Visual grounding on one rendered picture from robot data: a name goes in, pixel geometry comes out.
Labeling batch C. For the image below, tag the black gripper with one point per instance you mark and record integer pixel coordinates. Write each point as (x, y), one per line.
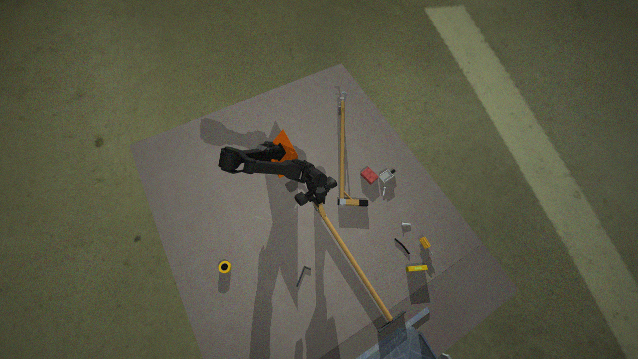
(302, 199)

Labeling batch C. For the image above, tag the yellow cylinder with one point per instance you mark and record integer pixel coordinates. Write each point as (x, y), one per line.
(225, 267)

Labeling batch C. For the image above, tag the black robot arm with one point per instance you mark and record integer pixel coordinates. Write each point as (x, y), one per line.
(259, 161)

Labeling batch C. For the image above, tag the long wooden-handled scraper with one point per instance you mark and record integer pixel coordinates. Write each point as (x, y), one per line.
(321, 211)

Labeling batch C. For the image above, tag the white open tray with dark handle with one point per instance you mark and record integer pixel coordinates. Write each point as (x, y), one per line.
(387, 175)

